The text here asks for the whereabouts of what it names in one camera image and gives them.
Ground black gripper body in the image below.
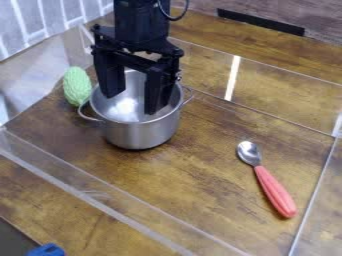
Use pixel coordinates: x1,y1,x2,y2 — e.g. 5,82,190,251
90,24,184,59

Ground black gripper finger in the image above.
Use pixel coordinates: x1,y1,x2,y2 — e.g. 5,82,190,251
93,53,125,98
144,57,178,115

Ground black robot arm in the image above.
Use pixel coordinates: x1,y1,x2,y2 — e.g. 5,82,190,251
90,0,185,115

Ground silver metal pot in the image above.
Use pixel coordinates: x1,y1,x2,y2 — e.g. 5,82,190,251
77,69,193,150

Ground blue object at corner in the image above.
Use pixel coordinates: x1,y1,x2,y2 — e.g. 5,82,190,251
25,243,66,256

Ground green bumpy toy vegetable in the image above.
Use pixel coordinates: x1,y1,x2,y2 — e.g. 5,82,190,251
62,66,92,106

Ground black strip on table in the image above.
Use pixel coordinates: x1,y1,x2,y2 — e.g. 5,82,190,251
216,8,304,37

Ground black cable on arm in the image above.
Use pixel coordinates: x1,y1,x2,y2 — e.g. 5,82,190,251
156,0,190,22

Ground clear acrylic enclosure walls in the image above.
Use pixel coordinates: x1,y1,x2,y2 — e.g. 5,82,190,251
0,30,342,256

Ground red handled metal spoon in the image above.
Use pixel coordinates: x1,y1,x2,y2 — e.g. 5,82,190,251
236,141,297,218

